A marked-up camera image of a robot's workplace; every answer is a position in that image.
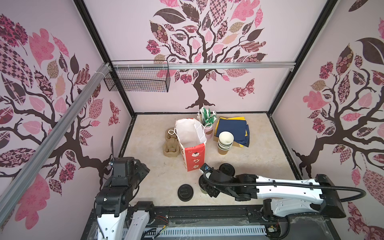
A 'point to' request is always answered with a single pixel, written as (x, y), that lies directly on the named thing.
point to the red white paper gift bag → (192, 138)
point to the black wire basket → (152, 76)
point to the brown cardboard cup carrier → (171, 148)
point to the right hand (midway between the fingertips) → (205, 179)
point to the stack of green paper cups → (225, 143)
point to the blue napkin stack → (239, 129)
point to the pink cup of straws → (207, 117)
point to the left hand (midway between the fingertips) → (142, 172)
